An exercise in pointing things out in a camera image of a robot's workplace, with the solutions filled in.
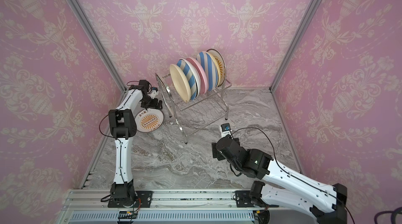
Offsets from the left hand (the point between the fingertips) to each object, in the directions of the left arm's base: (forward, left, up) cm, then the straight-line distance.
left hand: (155, 107), depth 109 cm
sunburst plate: (-11, +2, -1) cm, 11 cm away
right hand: (-36, -42, +18) cm, 58 cm away
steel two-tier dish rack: (-7, -30, +2) cm, 31 cm away
